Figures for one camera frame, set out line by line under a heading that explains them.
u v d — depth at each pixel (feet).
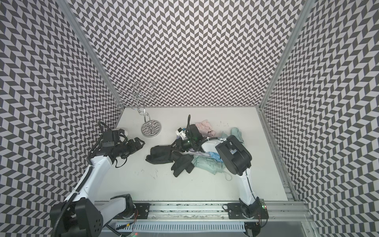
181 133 2.90
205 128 3.34
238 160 1.72
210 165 2.76
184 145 2.69
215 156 2.91
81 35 2.64
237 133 3.25
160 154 2.91
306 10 2.24
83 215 1.26
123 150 2.25
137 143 2.43
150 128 3.43
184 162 2.69
